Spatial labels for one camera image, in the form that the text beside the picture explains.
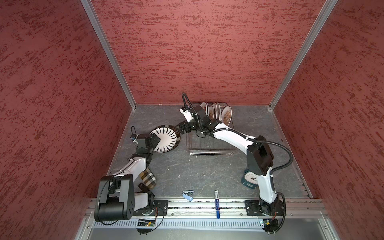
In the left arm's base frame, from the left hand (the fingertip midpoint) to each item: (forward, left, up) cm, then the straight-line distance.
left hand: (154, 142), depth 92 cm
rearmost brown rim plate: (+21, -48, +3) cm, 53 cm away
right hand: (+5, -17, +11) cm, 21 cm away
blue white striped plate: (+6, -8, -5) cm, 11 cm away
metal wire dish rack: (+1, -29, -5) cm, 30 cm away
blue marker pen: (-32, -38, -5) cm, 50 cm away
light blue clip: (-29, -23, -5) cm, 37 cm away
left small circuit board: (-41, -2, -9) cm, 42 cm away
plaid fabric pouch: (-21, 0, -3) cm, 21 cm away
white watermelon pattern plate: (+28, -33, +5) cm, 43 cm away
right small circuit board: (-42, -64, -7) cm, 76 cm away
